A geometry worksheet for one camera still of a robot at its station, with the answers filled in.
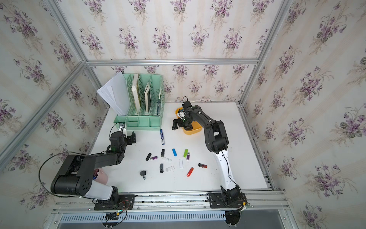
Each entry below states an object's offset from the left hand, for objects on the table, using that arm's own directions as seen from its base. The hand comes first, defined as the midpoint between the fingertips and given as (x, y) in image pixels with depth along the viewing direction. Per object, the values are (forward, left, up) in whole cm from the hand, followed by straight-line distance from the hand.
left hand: (127, 132), depth 93 cm
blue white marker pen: (0, -23, -6) cm, 24 cm away
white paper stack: (+22, +9, +14) cm, 28 cm away
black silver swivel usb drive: (-21, -24, -7) cm, 33 cm away
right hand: (+6, -35, -4) cm, 36 cm away
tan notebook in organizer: (+24, -11, +13) cm, 29 cm away
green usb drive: (-12, -39, -6) cm, 41 cm away
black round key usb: (-24, -14, -6) cm, 29 cm away
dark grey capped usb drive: (-11, -24, -6) cm, 27 cm away
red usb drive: (-23, -42, -7) cm, 48 cm away
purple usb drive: (-15, -19, -7) cm, 25 cm away
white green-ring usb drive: (-16, -28, -7) cm, 33 cm away
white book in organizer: (+22, -5, +14) cm, 27 cm away
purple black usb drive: (-13, -40, -7) cm, 43 cm away
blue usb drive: (-11, -32, -7) cm, 34 cm away
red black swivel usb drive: (-20, -49, -7) cm, 54 cm away
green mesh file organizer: (+11, -14, -3) cm, 18 cm away
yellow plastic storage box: (+6, -47, -3) cm, 48 cm away
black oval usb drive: (-13, -15, -8) cm, 22 cm away
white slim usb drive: (-19, -36, -6) cm, 41 cm away
